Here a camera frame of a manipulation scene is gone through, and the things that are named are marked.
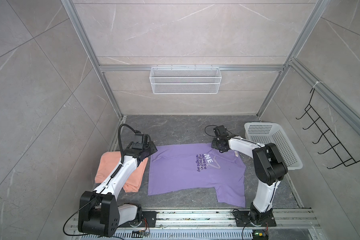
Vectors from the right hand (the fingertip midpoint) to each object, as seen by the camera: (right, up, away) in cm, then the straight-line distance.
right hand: (215, 143), depth 101 cm
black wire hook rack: (+46, +6, -33) cm, 57 cm away
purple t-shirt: (-25, -15, -8) cm, 30 cm away
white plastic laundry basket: (+38, +7, +6) cm, 39 cm away
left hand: (-41, +1, -14) cm, 43 cm away
